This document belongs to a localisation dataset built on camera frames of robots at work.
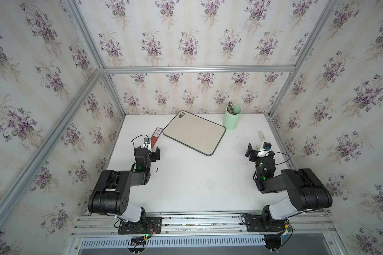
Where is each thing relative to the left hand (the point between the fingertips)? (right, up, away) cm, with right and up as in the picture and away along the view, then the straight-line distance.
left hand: (150, 147), depth 93 cm
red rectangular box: (0, +6, +14) cm, 15 cm away
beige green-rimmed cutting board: (+29, +8, +14) cm, 33 cm away
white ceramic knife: (+73, +7, +15) cm, 74 cm away
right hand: (+64, +1, -4) cm, 64 cm away
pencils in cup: (+50, +25, +9) cm, 57 cm away
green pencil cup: (+52, +17, +15) cm, 57 cm away
